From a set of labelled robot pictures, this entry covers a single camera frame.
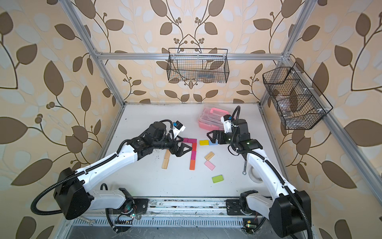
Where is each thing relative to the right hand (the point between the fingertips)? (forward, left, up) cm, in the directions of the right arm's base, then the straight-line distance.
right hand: (214, 134), depth 81 cm
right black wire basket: (+7, -43, +15) cm, 46 cm away
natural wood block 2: (-8, +29, -17) cm, 35 cm away
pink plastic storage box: (+18, 0, -7) cm, 19 cm away
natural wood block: (-2, +29, -18) cm, 34 cm away
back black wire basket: (+45, +3, +15) cm, 48 cm away
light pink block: (-10, +2, -19) cm, 21 cm away
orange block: (-10, +13, -17) cm, 24 cm away
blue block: (-8, +3, +5) cm, 10 cm away
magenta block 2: (-3, +12, -17) cm, 21 cm away
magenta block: (+7, +13, -17) cm, 23 cm away
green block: (-18, -2, -18) cm, 25 cm away
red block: (+4, +12, -20) cm, 23 cm away
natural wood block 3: (-4, +2, -18) cm, 18 cm away
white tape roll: (-18, -21, -16) cm, 32 cm away
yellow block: (+5, +5, -16) cm, 18 cm away
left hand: (-5, +16, +3) cm, 17 cm away
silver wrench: (-36, +62, -17) cm, 74 cm away
